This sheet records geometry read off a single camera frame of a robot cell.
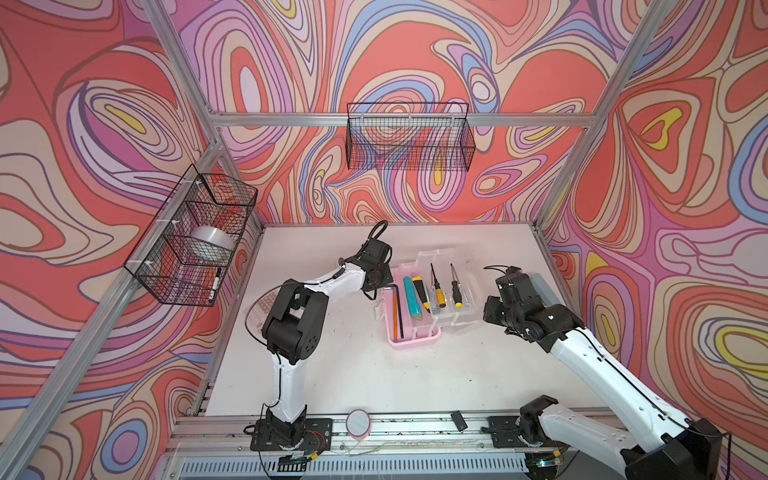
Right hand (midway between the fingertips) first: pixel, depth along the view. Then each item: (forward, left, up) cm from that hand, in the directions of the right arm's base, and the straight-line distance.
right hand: (491, 313), depth 80 cm
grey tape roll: (+9, +70, +21) cm, 74 cm away
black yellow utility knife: (+12, +18, -2) cm, 22 cm away
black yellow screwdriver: (+7, +9, +2) cm, 11 cm away
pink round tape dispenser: (-24, +36, -7) cm, 44 cm away
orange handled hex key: (+7, +26, -13) cm, 30 cm away
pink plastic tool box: (+6, +13, +2) cm, 15 cm away
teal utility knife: (+6, +20, -5) cm, 22 cm away
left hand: (+19, +26, -8) cm, 34 cm away
